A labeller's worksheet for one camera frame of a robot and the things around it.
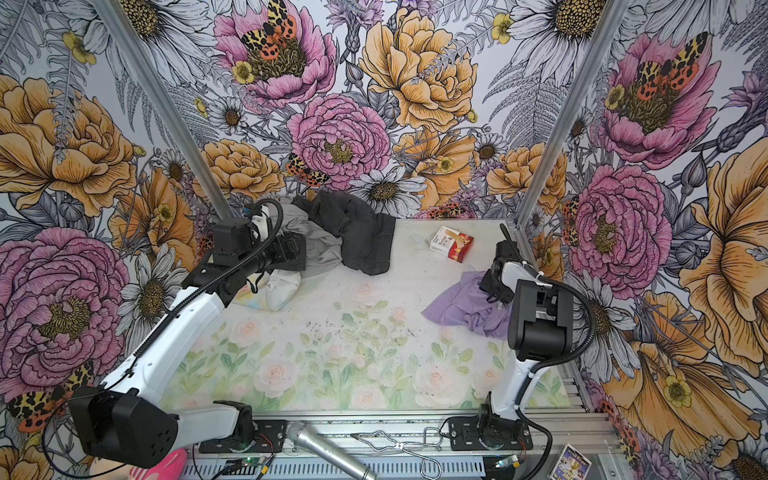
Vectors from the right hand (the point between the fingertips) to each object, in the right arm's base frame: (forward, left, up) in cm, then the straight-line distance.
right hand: (492, 296), depth 98 cm
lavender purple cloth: (-2, +8, 0) cm, 9 cm away
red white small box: (+22, +10, +2) cm, 24 cm away
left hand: (+1, +59, +25) cm, 64 cm away
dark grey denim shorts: (+23, +41, +5) cm, 47 cm away
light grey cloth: (+19, +56, +3) cm, 59 cm away
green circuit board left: (-42, +66, -1) cm, 78 cm away
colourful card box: (-45, -8, -1) cm, 45 cm away
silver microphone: (-38, +54, +2) cm, 66 cm away
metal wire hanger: (-39, +36, -2) cm, 53 cm away
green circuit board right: (-44, +5, -2) cm, 44 cm away
